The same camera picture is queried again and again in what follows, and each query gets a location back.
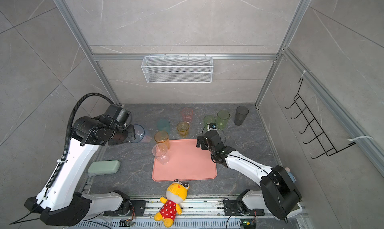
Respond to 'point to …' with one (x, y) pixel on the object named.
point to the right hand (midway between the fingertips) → (204, 136)
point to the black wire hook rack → (329, 150)
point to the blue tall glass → (140, 132)
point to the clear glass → (160, 152)
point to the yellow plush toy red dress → (176, 193)
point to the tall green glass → (222, 119)
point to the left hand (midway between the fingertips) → (132, 131)
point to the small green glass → (209, 119)
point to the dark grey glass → (241, 114)
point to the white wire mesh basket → (177, 69)
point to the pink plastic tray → (186, 162)
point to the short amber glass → (183, 127)
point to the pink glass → (187, 113)
